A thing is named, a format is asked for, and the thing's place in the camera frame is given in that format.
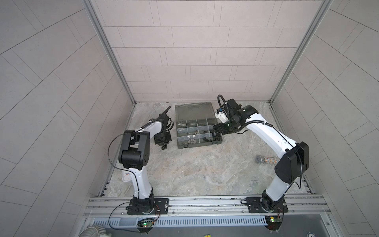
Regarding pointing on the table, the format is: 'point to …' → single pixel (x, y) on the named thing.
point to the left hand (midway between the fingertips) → (169, 139)
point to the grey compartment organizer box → (194, 123)
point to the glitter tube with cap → (260, 159)
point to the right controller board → (273, 222)
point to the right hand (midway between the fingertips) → (218, 132)
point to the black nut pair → (164, 146)
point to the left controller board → (145, 225)
